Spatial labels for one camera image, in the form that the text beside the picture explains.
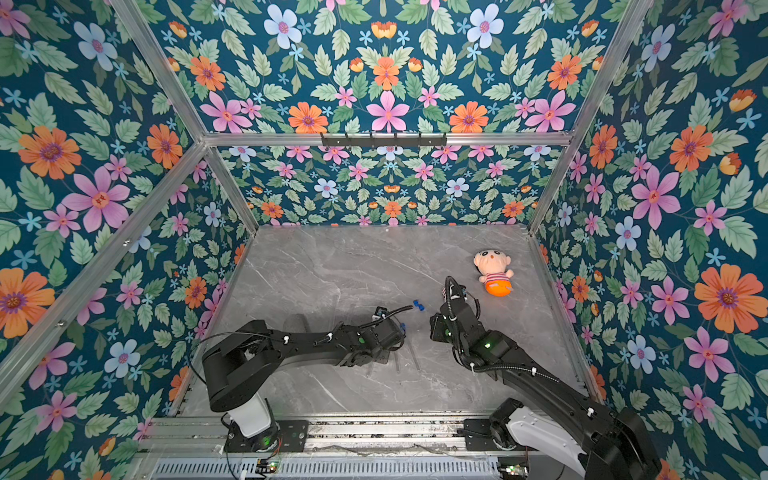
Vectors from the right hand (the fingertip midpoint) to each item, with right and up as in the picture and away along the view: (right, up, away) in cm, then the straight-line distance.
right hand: (438, 315), depth 81 cm
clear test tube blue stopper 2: (-6, -13, +5) cm, 16 cm away
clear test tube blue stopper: (-11, -13, +5) cm, 18 cm away
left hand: (-15, -12, +8) cm, 20 cm away
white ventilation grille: (-28, -34, -11) cm, 45 cm away
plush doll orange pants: (+20, +14, +18) cm, 31 cm away
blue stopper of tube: (-5, 0, +17) cm, 18 cm away
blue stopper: (-4, -1, +17) cm, 17 cm away
